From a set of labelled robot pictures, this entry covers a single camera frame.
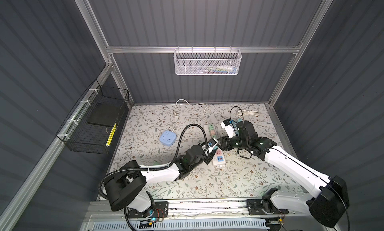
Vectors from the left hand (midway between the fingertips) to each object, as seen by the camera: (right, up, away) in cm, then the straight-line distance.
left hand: (213, 144), depth 80 cm
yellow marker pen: (-50, +4, -13) cm, 51 cm away
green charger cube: (+1, +9, +17) cm, 19 cm away
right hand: (+2, +2, -3) cm, 4 cm away
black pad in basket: (-55, +17, -6) cm, 58 cm away
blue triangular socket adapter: (-28, +1, +17) cm, 33 cm away
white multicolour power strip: (+4, -9, +8) cm, 13 cm away
